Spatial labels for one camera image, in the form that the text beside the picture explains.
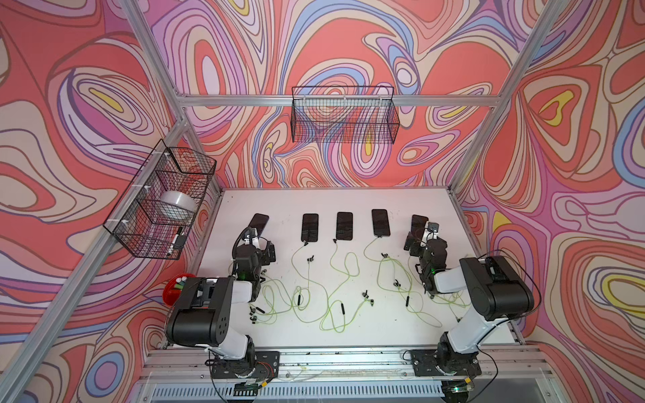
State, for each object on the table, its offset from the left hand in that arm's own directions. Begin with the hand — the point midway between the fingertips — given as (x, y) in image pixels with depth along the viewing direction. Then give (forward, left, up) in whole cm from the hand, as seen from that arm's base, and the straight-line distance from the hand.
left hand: (260, 243), depth 94 cm
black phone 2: (+12, -18, -6) cm, 22 cm away
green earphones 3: (-7, -35, -6) cm, 37 cm away
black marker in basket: (-9, +19, +19) cm, 28 cm away
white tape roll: (-2, +19, +25) cm, 31 cm away
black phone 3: (+12, -33, -7) cm, 36 cm away
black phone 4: (+13, -48, -4) cm, 50 cm away
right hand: (+3, -63, -1) cm, 63 cm away
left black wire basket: (-6, +26, +22) cm, 35 cm away
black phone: (+15, +4, -6) cm, 17 cm away
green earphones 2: (-20, -20, -6) cm, 29 cm away
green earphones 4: (-19, -56, -7) cm, 60 cm away
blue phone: (+12, -64, -6) cm, 66 cm away
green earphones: (-19, -8, -7) cm, 22 cm away
